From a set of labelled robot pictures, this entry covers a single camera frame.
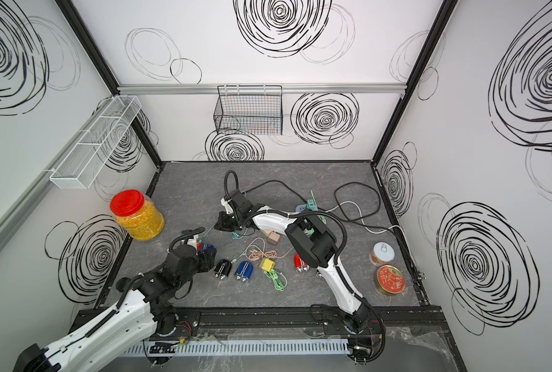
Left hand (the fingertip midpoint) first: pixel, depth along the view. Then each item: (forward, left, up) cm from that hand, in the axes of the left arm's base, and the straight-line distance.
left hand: (211, 252), depth 83 cm
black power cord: (+19, -60, -5) cm, 63 cm away
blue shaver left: (0, 0, +2) cm, 2 cm away
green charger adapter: (+21, -38, +2) cm, 44 cm away
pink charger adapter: (+8, -23, -4) cm, 24 cm away
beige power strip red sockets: (+11, -20, -4) cm, 23 cm away
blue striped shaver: (-6, -13, -3) cm, 14 cm away
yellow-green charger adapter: (-3, -21, -3) cm, 21 cm away
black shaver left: (-5, -4, -3) cm, 7 cm away
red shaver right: (-3, -33, -2) cm, 33 cm away
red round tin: (-8, -64, -1) cm, 64 cm away
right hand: (+10, +1, 0) cm, 10 cm away
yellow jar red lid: (+10, +27, +9) cm, 30 cm away
